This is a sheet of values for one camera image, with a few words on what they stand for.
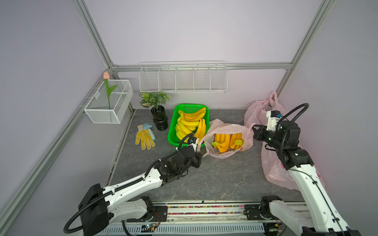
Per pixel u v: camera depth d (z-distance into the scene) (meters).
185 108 1.18
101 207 0.39
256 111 1.02
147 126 1.08
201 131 0.96
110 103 0.81
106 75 0.83
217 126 0.81
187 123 1.02
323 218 0.38
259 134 0.62
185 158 0.55
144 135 1.03
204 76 1.02
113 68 0.93
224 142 0.94
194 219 0.73
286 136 0.51
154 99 0.89
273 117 0.62
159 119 1.02
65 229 0.37
